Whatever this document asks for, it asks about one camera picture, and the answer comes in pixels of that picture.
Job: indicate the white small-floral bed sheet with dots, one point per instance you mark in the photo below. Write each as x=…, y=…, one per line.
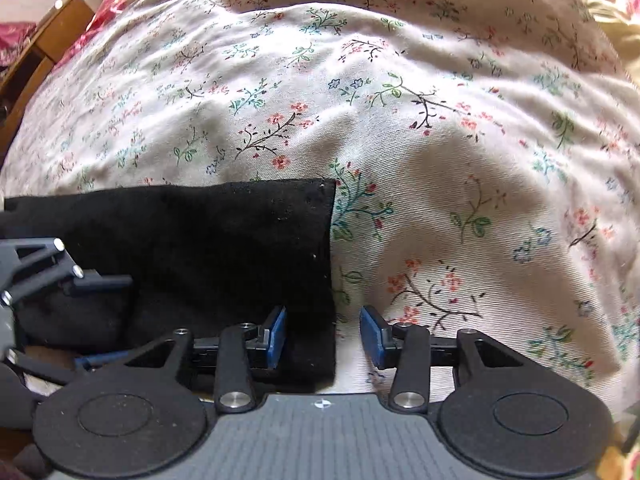
x=400, y=110

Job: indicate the black pants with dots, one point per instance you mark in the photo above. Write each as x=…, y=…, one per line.
x=200, y=240

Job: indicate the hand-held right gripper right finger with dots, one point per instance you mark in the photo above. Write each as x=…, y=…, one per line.
x=372, y=337

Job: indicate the wooden desk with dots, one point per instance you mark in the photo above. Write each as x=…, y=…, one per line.
x=65, y=20

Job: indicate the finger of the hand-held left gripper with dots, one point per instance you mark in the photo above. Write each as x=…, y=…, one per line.
x=100, y=360
x=45, y=260

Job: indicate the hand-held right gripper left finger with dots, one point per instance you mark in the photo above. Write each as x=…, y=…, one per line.
x=275, y=337

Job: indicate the pink floral cloth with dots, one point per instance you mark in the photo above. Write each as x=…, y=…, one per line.
x=12, y=42

